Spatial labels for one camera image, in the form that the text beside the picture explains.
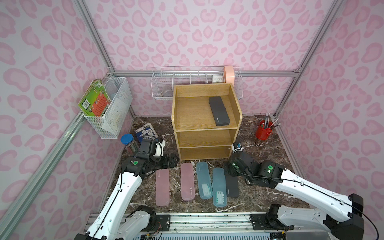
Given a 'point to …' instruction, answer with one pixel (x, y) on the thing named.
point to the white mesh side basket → (108, 126)
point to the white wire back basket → (163, 79)
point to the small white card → (217, 79)
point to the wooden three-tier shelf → (205, 117)
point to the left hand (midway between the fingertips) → (171, 158)
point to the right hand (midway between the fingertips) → (230, 163)
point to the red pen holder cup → (264, 130)
